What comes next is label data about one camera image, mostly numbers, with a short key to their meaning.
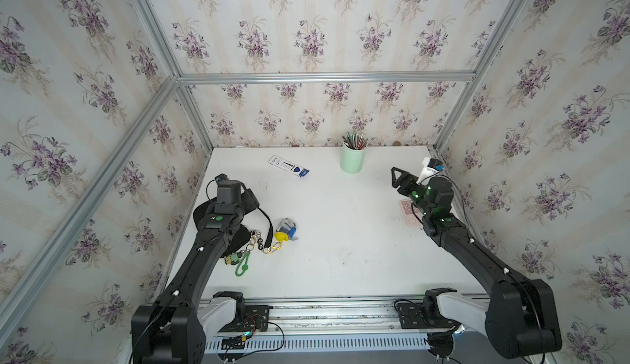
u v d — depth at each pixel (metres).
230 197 0.60
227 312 0.61
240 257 0.85
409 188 0.73
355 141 1.05
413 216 0.75
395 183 0.76
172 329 0.38
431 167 0.71
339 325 0.73
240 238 0.88
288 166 1.11
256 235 0.91
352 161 1.06
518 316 0.40
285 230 0.88
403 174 0.74
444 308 0.62
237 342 0.71
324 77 0.97
